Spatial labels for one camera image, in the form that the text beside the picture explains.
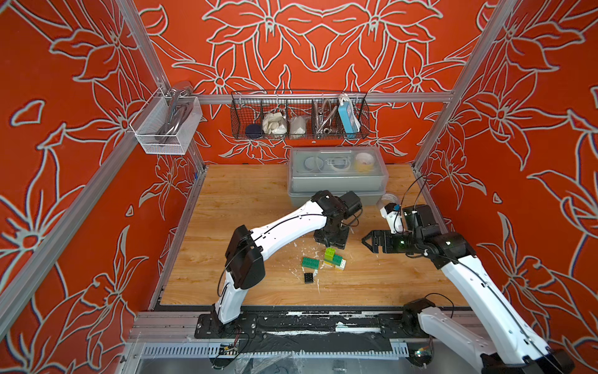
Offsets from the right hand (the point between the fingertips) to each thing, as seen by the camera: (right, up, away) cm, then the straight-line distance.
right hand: (369, 239), depth 73 cm
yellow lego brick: (-12, -11, +11) cm, 20 cm away
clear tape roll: (+18, +11, +31) cm, 37 cm away
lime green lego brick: (-12, -7, +7) cm, 15 cm away
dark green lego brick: (-17, -12, +13) cm, 25 cm away
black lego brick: (-19, -16, +9) cm, 26 cm away
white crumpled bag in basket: (-33, +43, +19) cm, 57 cm away
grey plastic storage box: (+2, +24, +20) cm, 31 cm away
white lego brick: (-7, -12, +10) cm, 17 cm away
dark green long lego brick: (-9, -9, +9) cm, 16 cm away
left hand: (-9, -2, +4) cm, 10 cm away
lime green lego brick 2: (-12, -8, +7) cm, 16 cm away
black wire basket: (-24, +48, +27) cm, 61 cm away
